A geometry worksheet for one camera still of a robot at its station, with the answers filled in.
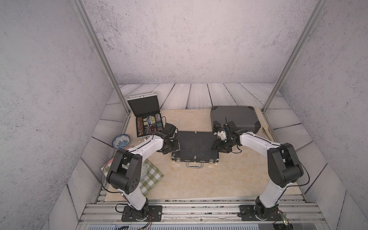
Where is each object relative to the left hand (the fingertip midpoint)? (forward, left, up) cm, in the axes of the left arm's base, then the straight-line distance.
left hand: (178, 149), depth 92 cm
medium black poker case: (0, -11, 0) cm, 11 cm away
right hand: (-1, -23, +1) cm, 23 cm away
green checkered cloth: (-14, +16, -5) cm, 22 cm away
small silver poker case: (+32, +25, +3) cm, 41 cm away
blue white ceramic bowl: (+9, +40, -4) cm, 41 cm away
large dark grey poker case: (+24, -49, +2) cm, 55 cm away
